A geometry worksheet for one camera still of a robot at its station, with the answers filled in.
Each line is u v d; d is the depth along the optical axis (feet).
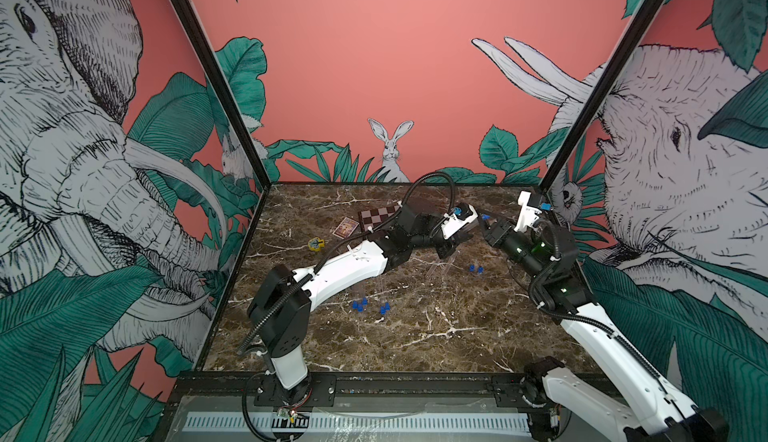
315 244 3.33
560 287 1.76
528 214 2.05
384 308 2.89
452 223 2.10
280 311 1.46
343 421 2.30
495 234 2.03
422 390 2.46
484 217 2.25
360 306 2.89
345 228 3.43
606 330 1.54
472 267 3.20
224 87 2.98
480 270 3.15
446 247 2.24
